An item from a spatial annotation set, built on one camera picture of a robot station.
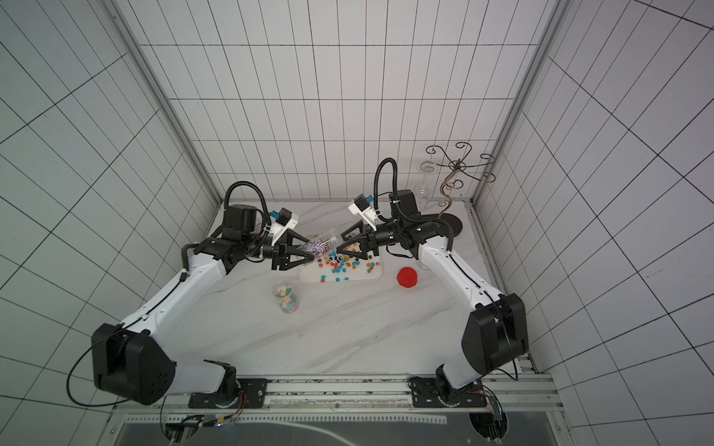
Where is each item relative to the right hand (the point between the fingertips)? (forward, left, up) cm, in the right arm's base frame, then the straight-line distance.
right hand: (344, 237), depth 72 cm
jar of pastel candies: (-8, +18, -19) cm, 28 cm away
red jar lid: (+4, -20, -28) cm, 35 cm away
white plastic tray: (+3, +14, -26) cm, 30 cm away
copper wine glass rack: (+27, -33, -2) cm, 43 cm away
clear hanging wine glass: (+26, -24, +3) cm, 36 cm away
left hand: (-4, +9, -2) cm, 11 cm away
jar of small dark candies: (-3, +5, +2) cm, 6 cm away
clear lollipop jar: (+9, -26, -28) cm, 40 cm away
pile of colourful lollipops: (+8, +4, -27) cm, 28 cm away
